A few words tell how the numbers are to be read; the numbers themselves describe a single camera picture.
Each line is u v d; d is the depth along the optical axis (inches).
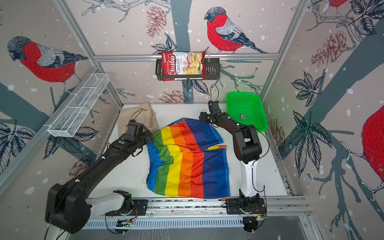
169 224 27.5
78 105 30.8
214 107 32.0
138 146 26.7
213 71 37.3
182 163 34.5
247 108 46.5
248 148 21.5
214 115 30.8
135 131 25.0
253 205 26.5
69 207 15.2
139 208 28.8
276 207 29.3
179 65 34.5
